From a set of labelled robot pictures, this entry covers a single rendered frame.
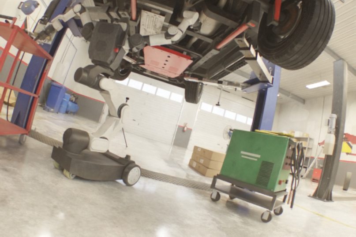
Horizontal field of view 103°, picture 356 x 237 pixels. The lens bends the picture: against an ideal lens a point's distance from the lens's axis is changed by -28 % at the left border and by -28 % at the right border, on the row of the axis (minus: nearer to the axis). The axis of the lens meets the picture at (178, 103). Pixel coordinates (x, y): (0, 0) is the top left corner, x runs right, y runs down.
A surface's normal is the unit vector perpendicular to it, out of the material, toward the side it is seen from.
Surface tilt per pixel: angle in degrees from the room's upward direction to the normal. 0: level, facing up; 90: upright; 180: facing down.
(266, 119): 90
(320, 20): 117
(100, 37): 108
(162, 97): 90
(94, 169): 90
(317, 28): 127
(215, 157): 90
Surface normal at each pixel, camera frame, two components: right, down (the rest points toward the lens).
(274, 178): -0.67, -0.38
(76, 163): 0.67, 0.07
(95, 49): -0.05, 0.15
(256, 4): 0.21, -0.11
